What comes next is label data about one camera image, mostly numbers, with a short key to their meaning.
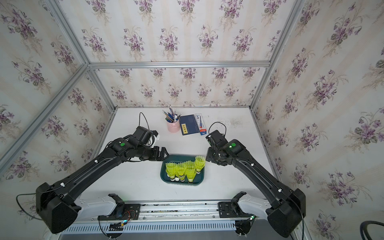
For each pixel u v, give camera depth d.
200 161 0.80
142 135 0.59
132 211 0.73
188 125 1.08
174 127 1.00
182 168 0.82
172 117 1.01
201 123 1.08
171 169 0.84
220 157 0.52
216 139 0.58
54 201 0.37
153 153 0.66
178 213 0.73
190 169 0.78
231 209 0.66
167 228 0.76
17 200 0.41
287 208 0.37
